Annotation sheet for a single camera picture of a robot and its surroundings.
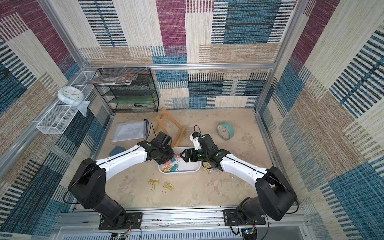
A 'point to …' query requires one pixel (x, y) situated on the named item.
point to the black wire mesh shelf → (139, 96)
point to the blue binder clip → (215, 169)
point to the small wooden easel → (160, 118)
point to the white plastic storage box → (184, 167)
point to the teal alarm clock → (225, 130)
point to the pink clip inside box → (177, 156)
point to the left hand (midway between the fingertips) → (174, 154)
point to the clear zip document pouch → (130, 131)
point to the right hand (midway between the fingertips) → (185, 152)
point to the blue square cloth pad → (116, 150)
